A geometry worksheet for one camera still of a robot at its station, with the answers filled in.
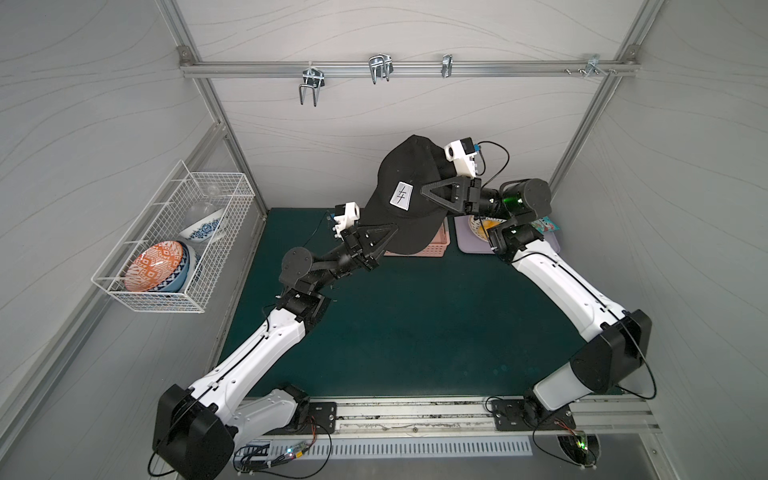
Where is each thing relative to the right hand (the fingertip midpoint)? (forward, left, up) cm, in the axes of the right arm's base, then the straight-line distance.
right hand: (417, 197), depth 51 cm
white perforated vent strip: (-31, -11, -52) cm, 61 cm away
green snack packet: (+40, -51, -50) cm, 82 cm away
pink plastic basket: (+25, -8, -48) cm, 55 cm away
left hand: (-2, +3, -8) cm, 9 cm away
